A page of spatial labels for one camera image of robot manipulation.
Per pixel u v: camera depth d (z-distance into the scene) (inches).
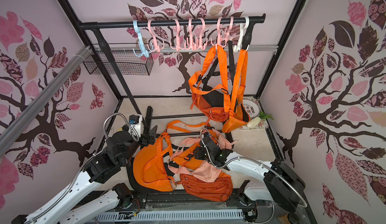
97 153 20.0
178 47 22.8
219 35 22.3
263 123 40.7
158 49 22.0
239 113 35.4
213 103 35.3
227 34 23.1
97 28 19.9
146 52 21.8
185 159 32.8
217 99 35.1
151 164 31.9
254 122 39.3
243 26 21.9
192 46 22.9
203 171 31.3
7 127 20.1
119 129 39.5
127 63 31.3
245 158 20.9
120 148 18.7
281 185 16.3
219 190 28.6
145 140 23.5
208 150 25.0
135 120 21.6
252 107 44.5
